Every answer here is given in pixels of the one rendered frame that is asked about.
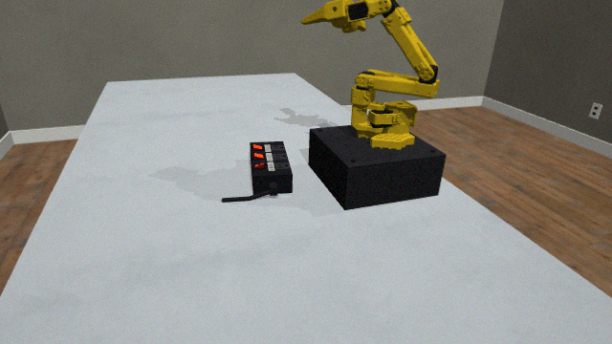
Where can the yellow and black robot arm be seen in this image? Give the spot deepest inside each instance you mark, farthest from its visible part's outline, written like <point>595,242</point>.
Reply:
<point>393,116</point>

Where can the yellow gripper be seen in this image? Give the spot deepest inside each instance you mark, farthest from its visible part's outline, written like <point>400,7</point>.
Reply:
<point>334,12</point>

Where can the black power strip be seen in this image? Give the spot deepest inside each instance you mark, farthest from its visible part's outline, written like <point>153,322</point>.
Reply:
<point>271,172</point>

